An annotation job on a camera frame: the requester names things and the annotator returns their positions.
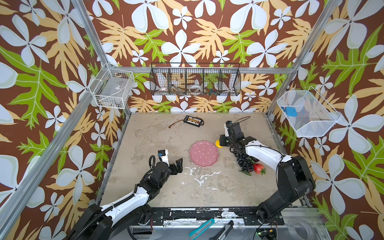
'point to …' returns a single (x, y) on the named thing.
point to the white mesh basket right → (307, 112)
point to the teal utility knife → (198, 231)
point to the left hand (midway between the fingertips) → (176, 158)
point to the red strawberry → (259, 169)
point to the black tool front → (221, 235)
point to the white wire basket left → (113, 87)
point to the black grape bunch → (244, 161)
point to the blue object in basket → (291, 111)
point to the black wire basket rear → (195, 79)
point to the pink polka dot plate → (204, 153)
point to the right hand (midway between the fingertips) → (219, 137)
